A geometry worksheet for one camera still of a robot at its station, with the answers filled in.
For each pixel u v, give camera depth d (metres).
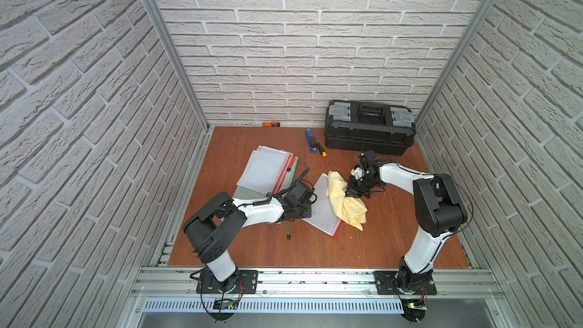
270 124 1.21
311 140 1.10
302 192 0.71
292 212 0.73
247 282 0.73
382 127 0.98
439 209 0.50
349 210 0.88
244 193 0.94
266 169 1.04
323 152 1.07
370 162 0.81
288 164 1.03
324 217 0.88
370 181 0.75
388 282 0.74
